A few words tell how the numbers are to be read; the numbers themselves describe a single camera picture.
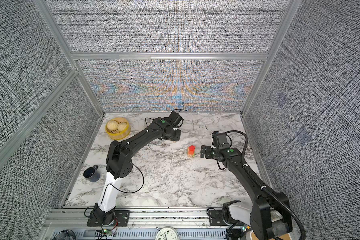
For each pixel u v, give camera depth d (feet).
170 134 2.55
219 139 2.11
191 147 3.10
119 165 1.77
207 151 2.46
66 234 2.20
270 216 1.29
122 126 3.42
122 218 2.40
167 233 2.18
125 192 1.72
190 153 3.09
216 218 2.40
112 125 3.39
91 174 2.84
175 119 2.41
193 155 3.11
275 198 1.31
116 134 3.39
